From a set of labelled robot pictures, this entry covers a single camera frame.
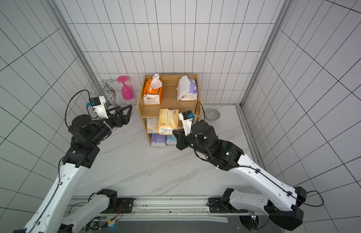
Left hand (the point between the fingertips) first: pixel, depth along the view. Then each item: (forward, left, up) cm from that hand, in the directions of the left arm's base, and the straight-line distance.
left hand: (126, 109), depth 65 cm
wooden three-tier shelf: (+14, -15, -5) cm, 20 cm away
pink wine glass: (+35, +15, -22) cm, 44 cm away
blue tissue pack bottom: (+4, -19, -32) cm, 38 cm away
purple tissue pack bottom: (+2, -11, -31) cm, 33 cm away
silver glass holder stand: (+27, +22, -10) cm, 37 cm away
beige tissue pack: (+3, -9, -16) cm, 19 cm away
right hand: (-11, -20, -4) cm, 23 cm away
